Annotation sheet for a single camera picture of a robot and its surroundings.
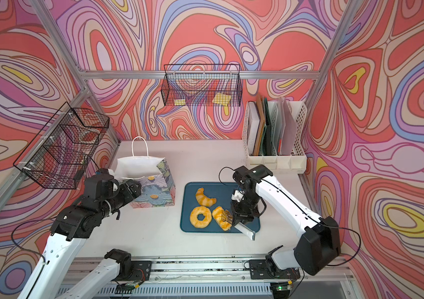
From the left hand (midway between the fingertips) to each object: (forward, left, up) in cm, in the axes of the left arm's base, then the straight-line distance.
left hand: (136, 188), depth 70 cm
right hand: (-12, -39, -9) cm, 42 cm away
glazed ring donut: (-6, -23, -21) cm, 32 cm away
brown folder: (+34, -53, +2) cm, 63 cm away
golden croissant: (+5, -24, -20) cm, 32 cm away
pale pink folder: (+36, -69, -3) cm, 78 cm away
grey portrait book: (+37, -50, +1) cm, 62 cm away
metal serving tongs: (-15, -41, -3) cm, 43 cm away
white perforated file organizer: (+36, -62, -6) cm, 72 cm away
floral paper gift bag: (+4, -6, -7) cm, 10 cm away
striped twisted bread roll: (-3, -34, -21) cm, 40 cm away
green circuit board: (-29, +4, -25) cm, 38 cm away
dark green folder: (+30, -57, -9) cm, 65 cm away
